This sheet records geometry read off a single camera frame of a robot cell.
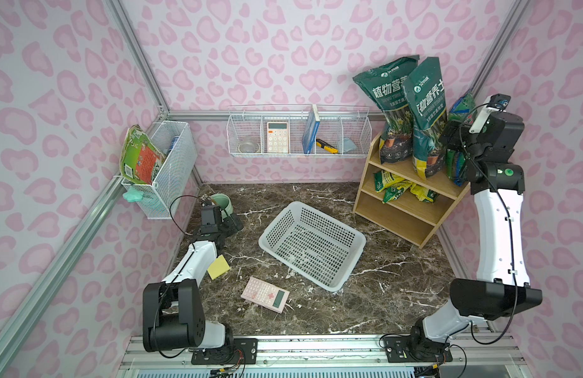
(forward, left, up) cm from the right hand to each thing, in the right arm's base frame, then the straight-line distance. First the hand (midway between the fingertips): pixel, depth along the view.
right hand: (465, 121), depth 65 cm
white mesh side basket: (-14, +88, -16) cm, 90 cm away
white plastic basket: (-11, +41, -49) cm, 65 cm away
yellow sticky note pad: (-21, +79, -51) cm, 96 cm away
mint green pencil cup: (+1, +78, -37) cm, 86 cm away
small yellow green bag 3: (0, 0, -30) cm, 30 cm away
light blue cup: (+24, +26, -26) cm, 44 cm away
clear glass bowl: (+18, +68, -22) cm, 73 cm away
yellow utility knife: (+20, +35, -24) cm, 47 cm away
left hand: (-8, +75, -36) cm, 84 cm away
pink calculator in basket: (+20, +56, -19) cm, 62 cm away
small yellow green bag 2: (-1, +13, -29) cm, 31 cm away
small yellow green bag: (+7, +13, -29) cm, 33 cm away
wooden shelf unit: (-8, +4, -36) cm, 37 cm away
